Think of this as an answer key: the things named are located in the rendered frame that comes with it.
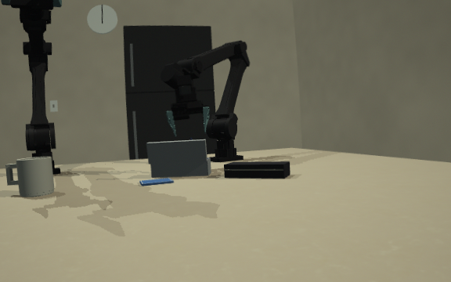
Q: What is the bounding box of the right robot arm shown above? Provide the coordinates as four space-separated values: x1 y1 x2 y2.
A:
20 9 56 158

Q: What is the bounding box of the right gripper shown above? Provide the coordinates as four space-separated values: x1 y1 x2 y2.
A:
1 0 62 14

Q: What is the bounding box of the grey mug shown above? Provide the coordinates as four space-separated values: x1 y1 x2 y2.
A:
5 157 54 197

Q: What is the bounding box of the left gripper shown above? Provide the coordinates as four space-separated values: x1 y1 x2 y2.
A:
166 100 210 137

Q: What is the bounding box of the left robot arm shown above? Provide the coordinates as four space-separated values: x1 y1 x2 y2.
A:
161 41 250 162

